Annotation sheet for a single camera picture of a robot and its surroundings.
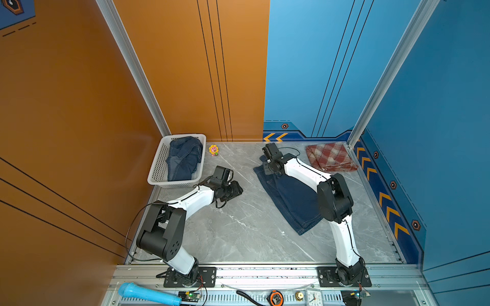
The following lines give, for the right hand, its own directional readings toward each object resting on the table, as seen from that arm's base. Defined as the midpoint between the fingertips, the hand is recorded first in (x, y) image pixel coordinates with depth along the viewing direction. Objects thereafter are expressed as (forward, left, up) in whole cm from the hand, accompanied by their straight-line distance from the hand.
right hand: (268, 167), depth 101 cm
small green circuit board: (-56, +33, -7) cm, 65 cm away
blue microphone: (-54, +53, -2) cm, 76 cm away
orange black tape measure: (-57, 0, -4) cm, 57 cm away
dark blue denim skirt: (-20, -13, -4) cm, 24 cm away
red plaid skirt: (+10, -37, -3) cm, 39 cm away
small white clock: (-56, -14, -5) cm, 58 cm away
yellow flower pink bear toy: (+14, +32, -1) cm, 35 cm away
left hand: (-14, +14, 0) cm, 20 cm away
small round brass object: (-56, -8, -3) cm, 57 cm away
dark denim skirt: (+10, +47, 0) cm, 48 cm away
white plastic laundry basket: (-4, +58, 0) cm, 58 cm away
